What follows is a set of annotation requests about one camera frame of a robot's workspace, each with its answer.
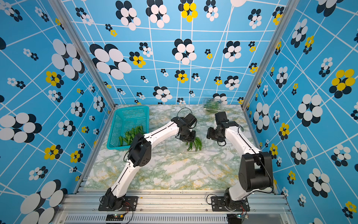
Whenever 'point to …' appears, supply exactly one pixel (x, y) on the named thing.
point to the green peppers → (129, 136)
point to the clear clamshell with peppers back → (210, 105)
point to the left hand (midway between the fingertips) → (196, 140)
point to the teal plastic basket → (126, 123)
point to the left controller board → (114, 217)
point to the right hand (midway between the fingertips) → (212, 135)
